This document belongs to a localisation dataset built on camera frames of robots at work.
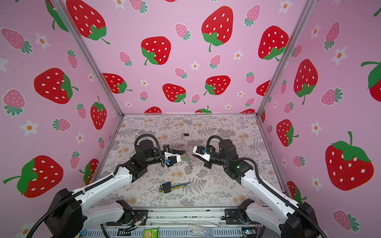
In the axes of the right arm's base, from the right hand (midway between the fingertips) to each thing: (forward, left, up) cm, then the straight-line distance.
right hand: (194, 152), depth 73 cm
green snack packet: (-34, +17, -21) cm, 43 cm away
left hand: (+1, +6, +1) cm, 6 cm away
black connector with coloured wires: (-12, +15, -22) cm, 30 cm away
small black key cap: (+28, +10, -22) cm, 37 cm away
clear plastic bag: (-30, -4, -22) cm, 38 cm away
